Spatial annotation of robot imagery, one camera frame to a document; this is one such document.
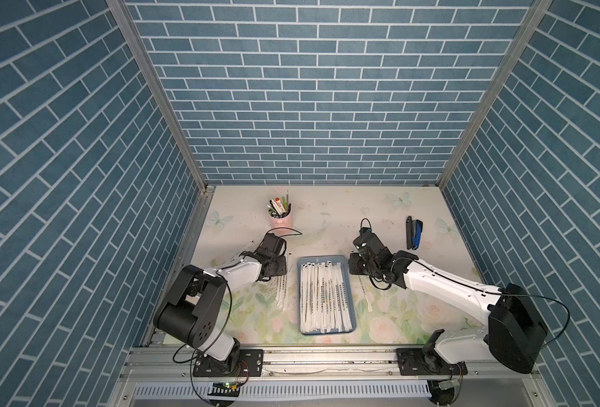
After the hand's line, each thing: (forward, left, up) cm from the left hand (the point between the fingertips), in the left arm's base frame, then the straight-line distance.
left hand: (284, 266), depth 94 cm
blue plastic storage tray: (+3, -8, 0) cm, 9 cm away
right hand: (-3, -24, +9) cm, 25 cm away
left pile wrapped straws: (-8, 0, 0) cm, 8 cm away
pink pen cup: (+14, +2, +9) cm, 16 cm away
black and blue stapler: (+15, -52, +4) cm, 54 cm away
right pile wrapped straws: (-15, -30, 0) cm, 33 cm away
